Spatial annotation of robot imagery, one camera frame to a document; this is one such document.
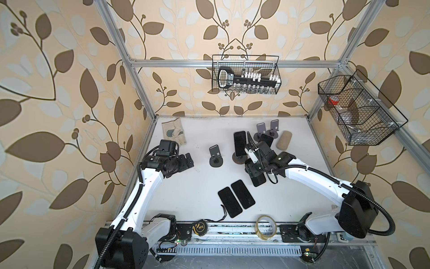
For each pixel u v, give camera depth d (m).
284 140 1.04
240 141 0.90
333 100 0.88
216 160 0.97
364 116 0.73
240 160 0.99
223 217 0.79
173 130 1.12
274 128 1.06
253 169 0.73
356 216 0.40
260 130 1.04
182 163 0.71
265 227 0.77
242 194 0.86
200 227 0.74
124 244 0.37
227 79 0.85
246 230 0.76
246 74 0.82
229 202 0.83
